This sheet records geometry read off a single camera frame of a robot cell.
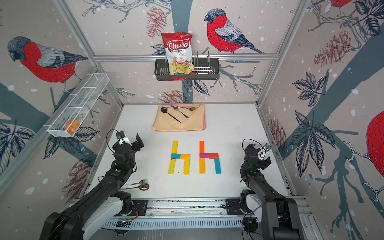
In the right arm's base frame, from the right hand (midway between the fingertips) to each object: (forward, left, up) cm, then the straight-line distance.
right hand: (259, 148), depth 86 cm
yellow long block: (-10, +43, -8) cm, 45 cm away
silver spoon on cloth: (+37, +55, -6) cm, 66 cm away
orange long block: (-9, +34, -8) cm, 36 cm away
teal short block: (-3, +51, -8) cm, 52 cm away
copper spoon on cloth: (+36, +44, -6) cm, 57 cm away
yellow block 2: (+5, +52, -8) cm, 53 cm away
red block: (-3, +27, -6) cm, 28 cm away
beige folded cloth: (+28, +57, -7) cm, 64 cm away
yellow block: (-11, +52, -9) cm, 54 cm away
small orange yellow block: (-3, +45, -8) cm, 45 cm away
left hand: (+1, +74, +11) cm, 74 cm away
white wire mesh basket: (+1, +101, +23) cm, 104 cm away
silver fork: (-19, +67, -7) cm, 70 cm away
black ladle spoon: (+34, +64, -5) cm, 73 cm away
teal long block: (-8, +24, -8) cm, 27 cm away
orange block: (+3, +34, -7) cm, 35 cm away
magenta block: (-2, +33, -8) cm, 34 cm away
